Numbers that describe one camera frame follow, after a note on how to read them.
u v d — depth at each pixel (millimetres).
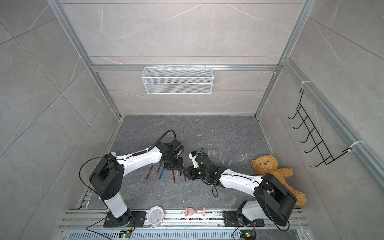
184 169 794
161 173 897
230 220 729
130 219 728
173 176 879
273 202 423
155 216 724
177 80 1005
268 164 817
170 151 654
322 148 646
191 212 732
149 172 900
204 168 647
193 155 773
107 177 460
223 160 951
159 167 916
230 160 949
